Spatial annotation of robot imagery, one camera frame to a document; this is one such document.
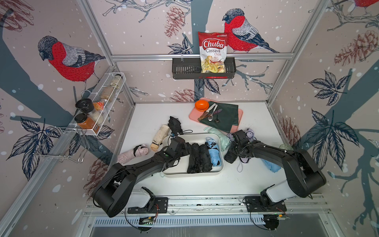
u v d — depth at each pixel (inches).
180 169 33.0
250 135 37.2
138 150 34.6
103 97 29.9
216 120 42.1
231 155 34.8
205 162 32.9
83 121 23.3
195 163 32.4
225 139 36.4
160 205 28.8
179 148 27.4
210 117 43.5
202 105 45.1
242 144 28.3
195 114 44.9
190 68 42.1
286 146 37.4
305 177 17.3
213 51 32.4
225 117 43.8
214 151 34.5
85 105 24.4
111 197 16.2
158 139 37.4
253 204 28.7
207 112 44.8
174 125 39.8
